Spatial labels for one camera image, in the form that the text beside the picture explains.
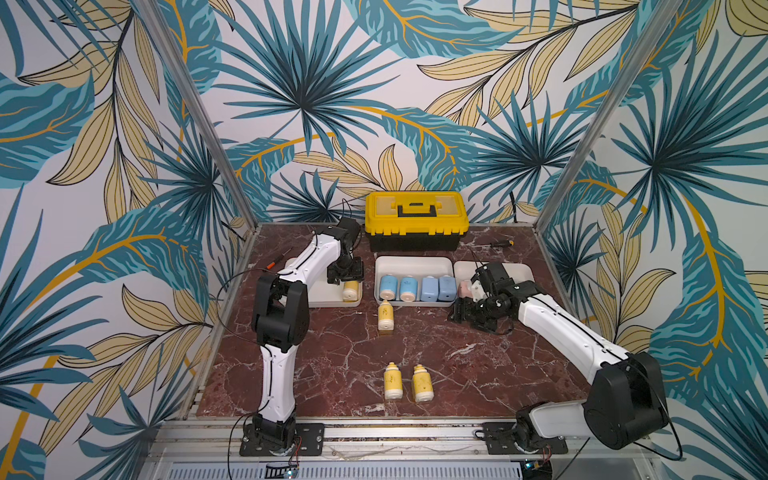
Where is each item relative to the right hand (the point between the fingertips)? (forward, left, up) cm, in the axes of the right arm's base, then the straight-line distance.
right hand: (458, 319), depth 84 cm
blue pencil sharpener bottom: (+12, +6, -3) cm, 14 cm away
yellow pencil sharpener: (+11, +31, -1) cm, 33 cm away
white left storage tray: (+11, +38, -3) cm, 40 cm away
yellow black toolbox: (+31, +10, +8) cm, 34 cm away
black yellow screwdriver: (+35, -25, -8) cm, 44 cm away
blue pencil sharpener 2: (+12, +13, -2) cm, 18 cm away
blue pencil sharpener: (+14, +19, -1) cm, 24 cm away
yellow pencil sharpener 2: (+3, +20, -2) cm, 21 cm away
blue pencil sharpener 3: (+11, +1, -2) cm, 12 cm away
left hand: (+14, +31, -1) cm, 34 cm away
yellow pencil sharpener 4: (-17, +12, -2) cm, 21 cm away
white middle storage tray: (+26, +9, -9) cm, 29 cm away
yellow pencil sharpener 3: (-16, +19, -2) cm, 25 cm away
